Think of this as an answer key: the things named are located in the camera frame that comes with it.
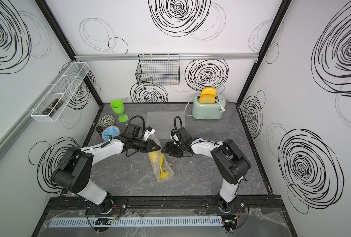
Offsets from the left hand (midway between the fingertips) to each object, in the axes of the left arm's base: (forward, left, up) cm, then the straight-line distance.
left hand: (158, 148), depth 85 cm
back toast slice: (+37, -31, +13) cm, 51 cm away
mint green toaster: (+28, -31, +4) cm, 42 cm away
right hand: (-1, -3, -4) cm, 5 cm away
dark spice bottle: (+13, +40, 0) cm, 42 cm away
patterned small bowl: (+25, +42, -7) cm, 49 cm away
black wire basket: (+69, +7, +8) cm, 70 cm away
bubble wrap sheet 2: (+7, +27, +7) cm, 29 cm away
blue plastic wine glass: (+7, +27, +7) cm, 29 cm away
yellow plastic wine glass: (-4, 0, -2) cm, 5 cm away
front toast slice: (+31, -30, +12) cm, 44 cm away
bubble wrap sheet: (-8, -5, -6) cm, 11 cm away
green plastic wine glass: (+28, +30, +6) cm, 42 cm away
